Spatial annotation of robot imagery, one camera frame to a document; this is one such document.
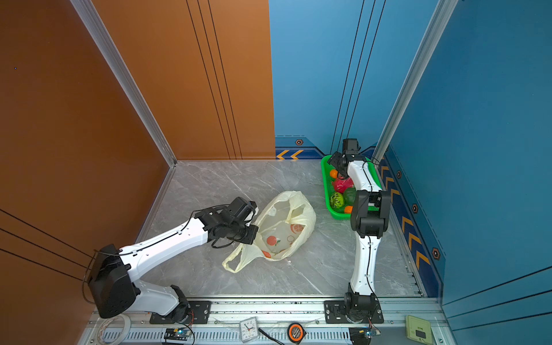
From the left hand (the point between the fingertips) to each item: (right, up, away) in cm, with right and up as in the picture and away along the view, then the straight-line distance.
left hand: (257, 234), depth 80 cm
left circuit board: (-24, -31, -10) cm, 40 cm away
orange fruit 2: (+38, +8, +13) cm, 41 cm away
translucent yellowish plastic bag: (+10, -1, +14) cm, 17 cm away
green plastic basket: (+32, +16, +22) cm, 42 cm away
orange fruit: (+35, +24, +28) cm, 51 cm away
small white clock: (-1, -28, -11) cm, 30 cm away
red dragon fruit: (+38, +19, +19) cm, 46 cm away
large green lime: (+39, +13, +13) cm, 43 cm away
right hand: (+35, +29, +24) cm, 51 cm away
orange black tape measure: (+14, -28, -13) cm, 33 cm away
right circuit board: (+35, -30, -10) cm, 48 cm away
